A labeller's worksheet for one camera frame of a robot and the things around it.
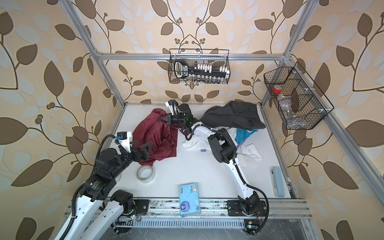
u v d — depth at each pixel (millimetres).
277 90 875
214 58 911
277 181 782
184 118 804
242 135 988
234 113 1021
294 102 790
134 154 616
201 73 849
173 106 770
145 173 861
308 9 718
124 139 606
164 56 903
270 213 693
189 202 707
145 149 631
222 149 615
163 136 937
